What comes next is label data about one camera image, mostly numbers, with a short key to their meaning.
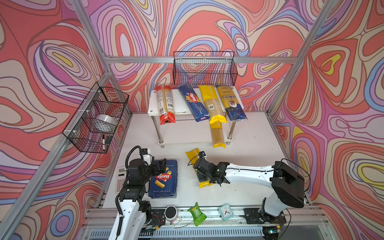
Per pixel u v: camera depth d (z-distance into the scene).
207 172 0.63
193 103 0.72
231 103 0.73
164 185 0.78
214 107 0.71
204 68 0.96
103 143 0.72
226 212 0.73
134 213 0.52
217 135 0.96
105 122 0.70
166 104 0.72
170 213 0.71
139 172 0.60
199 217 0.73
